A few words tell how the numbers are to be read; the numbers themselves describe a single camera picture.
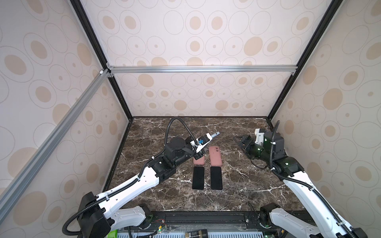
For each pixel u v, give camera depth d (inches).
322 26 28.8
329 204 16.2
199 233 26.6
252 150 25.0
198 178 35.1
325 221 15.6
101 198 15.9
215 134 25.7
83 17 27.6
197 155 23.9
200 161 37.1
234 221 29.5
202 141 21.2
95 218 14.7
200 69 35.4
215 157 38.3
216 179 34.5
